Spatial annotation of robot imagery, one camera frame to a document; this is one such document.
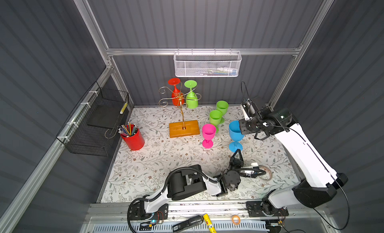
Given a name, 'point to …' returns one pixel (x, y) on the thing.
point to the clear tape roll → (266, 177)
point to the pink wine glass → (208, 130)
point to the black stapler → (190, 222)
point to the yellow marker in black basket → (124, 108)
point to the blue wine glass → (235, 135)
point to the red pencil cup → (131, 135)
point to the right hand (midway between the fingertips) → (244, 127)
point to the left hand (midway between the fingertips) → (234, 148)
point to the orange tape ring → (237, 217)
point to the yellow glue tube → (209, 223)
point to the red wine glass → (177, 97)
